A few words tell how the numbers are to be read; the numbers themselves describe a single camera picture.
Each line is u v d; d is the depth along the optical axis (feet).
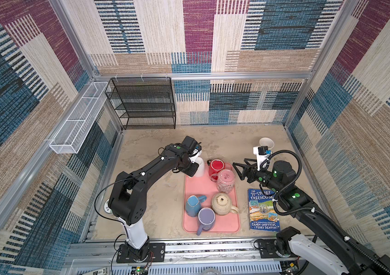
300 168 1.83
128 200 1.54
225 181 2.67
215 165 2.96
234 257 2.39
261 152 2.10
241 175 2.22
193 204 2.50
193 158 2.56
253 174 2.13
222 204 2.54
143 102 3.55
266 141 3.32
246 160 2.51
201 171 3.07
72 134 2.35
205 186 3.08
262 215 2.66
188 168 2.50
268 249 2.40
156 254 2.40
